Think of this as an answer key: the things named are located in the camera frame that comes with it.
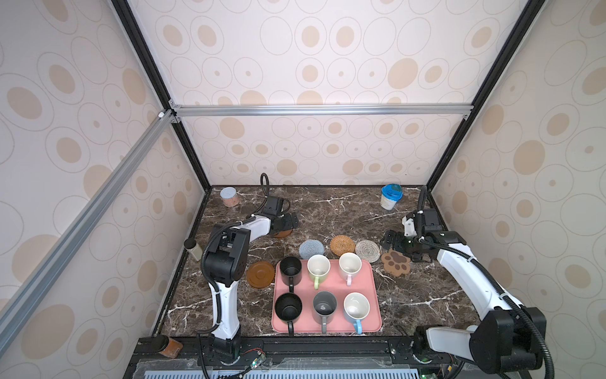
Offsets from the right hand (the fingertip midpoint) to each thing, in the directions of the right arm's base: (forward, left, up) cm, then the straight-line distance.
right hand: (400, 245), depth 84 cm
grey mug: (-20, +27, -11) cm, 35 cm away
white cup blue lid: (+28, -2, -3) cm, 28 cm away
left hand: (+15, +40, -7) cm, 43 cm away
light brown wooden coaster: (-8, +51, -11) cm, 53 cm away
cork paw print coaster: (-1, -1, -12) cm, 12 cm away
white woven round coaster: (+5, +9, -12) cm, 16 cm away
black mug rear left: (-8, +40, -7) cm, 41 cm away
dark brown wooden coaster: (+10, +45, -9) cm, 47 cm away
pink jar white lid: (+27, +72, -4) cm, 77 cm away
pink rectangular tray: (-10, +23, -12) cm, 28 cm away
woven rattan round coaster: (+7, +20, -12) cm, 24 cm away
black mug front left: (-20, +39, -10) cm, 45 cm away
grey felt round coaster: (+4, +33, -11) cm, 35 cm away
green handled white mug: (-6, +29, -7) cm, 31 cm away
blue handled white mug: (-19, +16, -9) cm, 27 cm away
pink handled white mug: (-4, +18, -8) cm, 20 cm away
